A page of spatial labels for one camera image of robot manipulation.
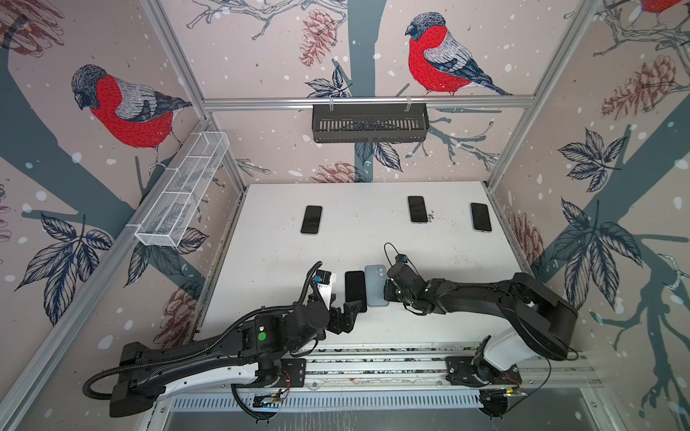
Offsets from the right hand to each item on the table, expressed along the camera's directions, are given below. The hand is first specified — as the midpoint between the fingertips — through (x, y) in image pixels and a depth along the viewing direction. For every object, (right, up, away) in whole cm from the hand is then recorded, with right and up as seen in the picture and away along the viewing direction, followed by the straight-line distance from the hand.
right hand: (381, 292), depth 89 cm
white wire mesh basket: (-60, +24, -19) cm, 67 cm away
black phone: (-27, +24, +21) cm, 42 cm away
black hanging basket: (-15, +63, +18) cm, 67 cm away
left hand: (-10, +3, -21) cm, 23 cm away
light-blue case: (-2, +5, +3) cm, 6 cm away
